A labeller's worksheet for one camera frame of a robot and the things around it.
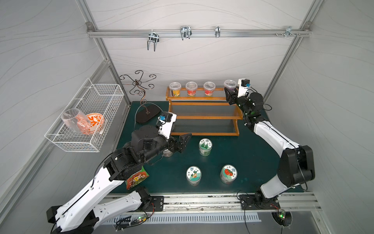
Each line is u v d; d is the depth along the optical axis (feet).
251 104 2.02
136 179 2.57
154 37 2.57
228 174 2.46
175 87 2.64
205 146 2.83
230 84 2.57
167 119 1.55
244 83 2.17
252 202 2.40
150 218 2.29
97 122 2.21
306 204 2.42
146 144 1.32
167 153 2.89
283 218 2.35
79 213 1.22
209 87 2.69
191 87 2.67
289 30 2.51
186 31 2.48
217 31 2.57
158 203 2.39
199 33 2.57
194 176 2.45
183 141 1.65
